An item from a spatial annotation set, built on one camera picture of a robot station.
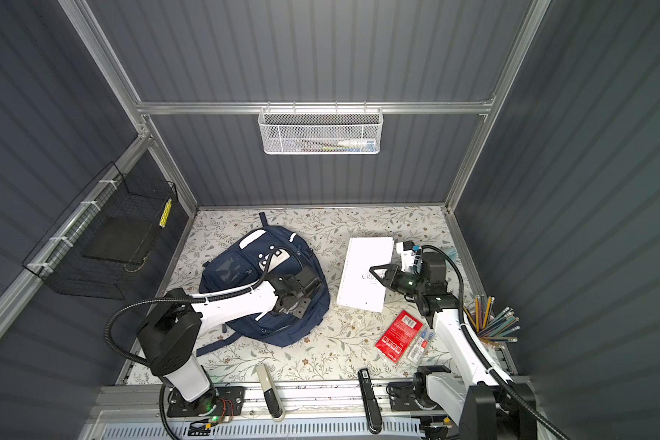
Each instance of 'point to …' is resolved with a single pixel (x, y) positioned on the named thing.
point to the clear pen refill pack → (422, 346)
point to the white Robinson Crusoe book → (357, 286)
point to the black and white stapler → (271, 393)
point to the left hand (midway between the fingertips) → (296, 301)
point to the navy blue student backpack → (267, 253)
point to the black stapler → (372, 410)
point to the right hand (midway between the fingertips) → (375, 273)
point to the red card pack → (399, 337)
